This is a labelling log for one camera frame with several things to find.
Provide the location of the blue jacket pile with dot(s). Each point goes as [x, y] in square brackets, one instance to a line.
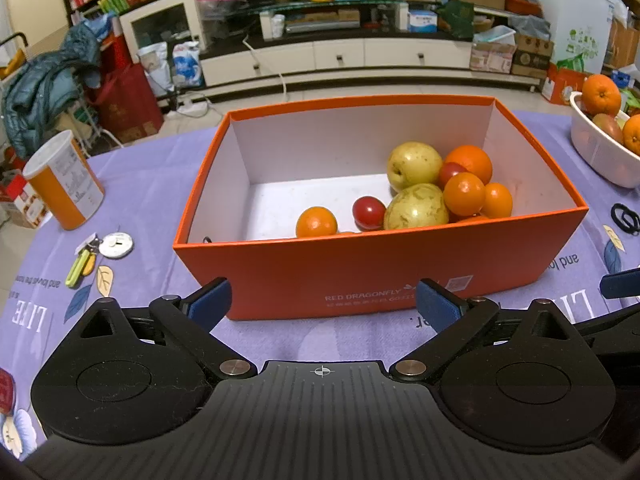
[50, 82]

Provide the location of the orange on basket right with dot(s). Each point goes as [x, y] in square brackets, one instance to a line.
[631, 134]

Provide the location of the orange cardboard box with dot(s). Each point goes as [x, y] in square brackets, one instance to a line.
[266, 165]

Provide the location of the purple printed tablecloth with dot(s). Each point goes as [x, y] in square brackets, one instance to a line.
[146, 188]

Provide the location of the orange white canister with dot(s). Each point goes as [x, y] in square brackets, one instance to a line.
[61, 176]

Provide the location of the orange on basket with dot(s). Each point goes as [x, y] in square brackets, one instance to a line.
[631, 134]
[600, 95]

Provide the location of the white glass-door cabinet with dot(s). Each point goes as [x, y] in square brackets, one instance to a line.
[162, 20]

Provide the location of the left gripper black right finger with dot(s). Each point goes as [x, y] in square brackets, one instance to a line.
[457, 323]

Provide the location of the small orange under finger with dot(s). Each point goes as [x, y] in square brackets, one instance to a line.
[316, 221]

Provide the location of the red bag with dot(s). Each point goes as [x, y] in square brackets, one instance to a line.
[124, 100]

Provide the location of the orange beside tomatoes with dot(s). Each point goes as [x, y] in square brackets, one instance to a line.
[464, 194]

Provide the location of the white TV stand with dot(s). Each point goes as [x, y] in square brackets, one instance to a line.
[350, 60]

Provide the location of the large orange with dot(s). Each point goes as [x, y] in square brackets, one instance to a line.
[473, 160]

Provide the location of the white fruit basket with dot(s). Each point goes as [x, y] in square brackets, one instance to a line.
[603, 154]

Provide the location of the orange on basket left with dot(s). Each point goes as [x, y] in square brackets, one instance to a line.
[600, 95]

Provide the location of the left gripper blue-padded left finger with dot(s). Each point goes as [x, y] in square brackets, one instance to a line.
[186, 324]

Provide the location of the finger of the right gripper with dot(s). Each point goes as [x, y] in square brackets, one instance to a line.
[621, 285]

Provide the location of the red tomato near box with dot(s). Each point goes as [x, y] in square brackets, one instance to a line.
[368, 213]

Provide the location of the red tomato centre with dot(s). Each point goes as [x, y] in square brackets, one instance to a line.
[448, 171]

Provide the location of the small orange upper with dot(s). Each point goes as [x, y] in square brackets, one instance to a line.
[498, 201]

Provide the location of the white round tag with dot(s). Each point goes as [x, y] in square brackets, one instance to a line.
[116, 245]

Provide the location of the yellow pear in box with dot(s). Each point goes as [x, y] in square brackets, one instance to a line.
[413, 163]

